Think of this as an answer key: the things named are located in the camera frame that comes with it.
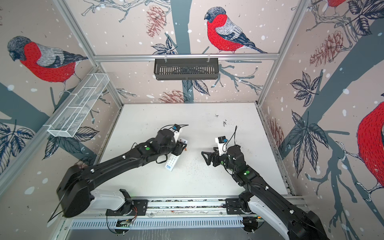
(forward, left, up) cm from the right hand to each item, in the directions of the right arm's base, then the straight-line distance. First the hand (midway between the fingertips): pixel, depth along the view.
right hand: (206, 152), depth 79 cm
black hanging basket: (+58, +15, +15) cm, 62 cm away
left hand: (+3, +13, +3) cm, 13 cm away
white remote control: (-4, +17, 0) cm, 18 cm away
